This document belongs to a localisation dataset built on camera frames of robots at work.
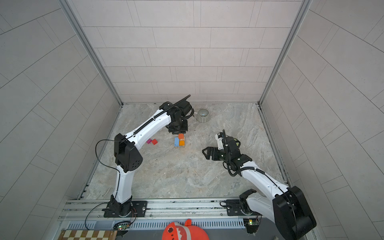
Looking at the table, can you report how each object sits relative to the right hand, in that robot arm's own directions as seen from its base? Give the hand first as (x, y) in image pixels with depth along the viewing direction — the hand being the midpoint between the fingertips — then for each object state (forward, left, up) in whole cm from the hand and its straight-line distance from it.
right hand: (208, 151), depth 83 cm
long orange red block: (+7, +15, +6) cm, 18 cm away
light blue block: (+9, +18, -2) cm, 20 cm away
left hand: (+10, +11, +7) cm, 16 cm away
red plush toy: (-34, +13, 0) cm, 37 cm away
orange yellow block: (+9, +16, -3) cm, 18 cm away
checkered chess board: (-33, +54, -3) cm, 63 cm away
